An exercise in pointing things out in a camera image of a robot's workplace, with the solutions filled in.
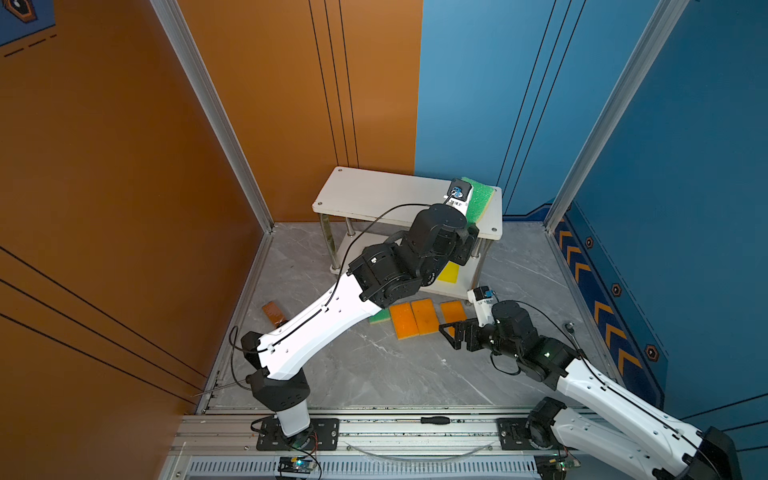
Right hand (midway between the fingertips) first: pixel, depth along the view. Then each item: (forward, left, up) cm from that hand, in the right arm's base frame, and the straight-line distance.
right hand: (450, 327), depth 77 cm
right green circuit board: (-28, -23, -16) cm, 40 cm away
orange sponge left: (+9, +12, -14) cm, 20 cm away
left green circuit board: (-28, +38, -15) cm, 50 cm away
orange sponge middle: (+11, +5, -14) cm, 18 cm away
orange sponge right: (+12, -4, -13) cm, 18 cm away
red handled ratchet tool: (+7, -39, -14) cm, 42 cm away
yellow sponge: (+22, -3, -6) cm, 23 cm away
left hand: (+8, 0, +30) cm, 31 cm away
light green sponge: (+10, +18, -13) cm, 24 cm away
